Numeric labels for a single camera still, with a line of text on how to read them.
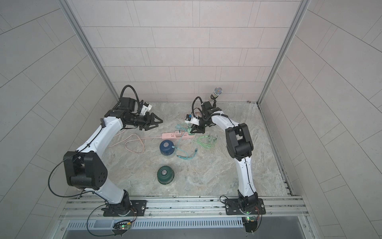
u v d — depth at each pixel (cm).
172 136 94
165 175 72
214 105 99
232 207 71
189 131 91
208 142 94
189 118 83
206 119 76
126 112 60
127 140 94
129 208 69
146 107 77
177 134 91
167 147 81
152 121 72
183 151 91
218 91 86
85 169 43
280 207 73
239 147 56
